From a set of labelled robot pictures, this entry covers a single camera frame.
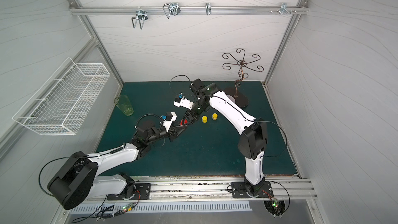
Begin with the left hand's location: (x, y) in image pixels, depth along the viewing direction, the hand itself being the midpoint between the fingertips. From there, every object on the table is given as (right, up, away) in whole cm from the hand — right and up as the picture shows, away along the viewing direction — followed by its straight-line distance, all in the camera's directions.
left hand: (185, 125), depth 77 cm
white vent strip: (-38, -37, -5) cm, 54 cm away
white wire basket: (-55, +10, -10) cm, 57 cm away
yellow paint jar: (+17, +2, +22) cm, 27 cm away
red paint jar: (+1, +3, -7) cm, 7 cm away
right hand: (0, +3, +1) cm, 3 cm away
